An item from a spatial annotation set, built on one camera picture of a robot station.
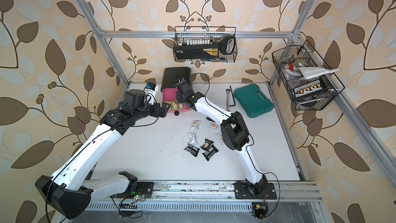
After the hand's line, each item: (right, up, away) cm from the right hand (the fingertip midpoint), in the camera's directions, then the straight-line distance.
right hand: (182, 93), depth 95 cm
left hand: (-6, -5, -22) cm, 23 cm away
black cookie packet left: (+7, -32, -9) cm, 34 cm away
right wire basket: (+61, +19, -8) cm, 64 cm away
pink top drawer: (-8, 0, +4) cm, 9 cm away
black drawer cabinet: (-10, +14, +16) cm, 23 cm away
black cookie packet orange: (+16, -29, -8) cm, 34 cm away
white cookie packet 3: (+20, -20, +1) cm, 29 cm away
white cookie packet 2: (+8, -19, +1) cm, 21 cm away
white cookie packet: (+7, -24, -4) cm, 26 cm away
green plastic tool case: (+49, -5, +13) cm, 50 cm away
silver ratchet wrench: (+32, +2, +20) cm, 38 cm away
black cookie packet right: (+18, -33, -9) cm, 38 cm away
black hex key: (+35, -1, +17) cm, 39 cm away
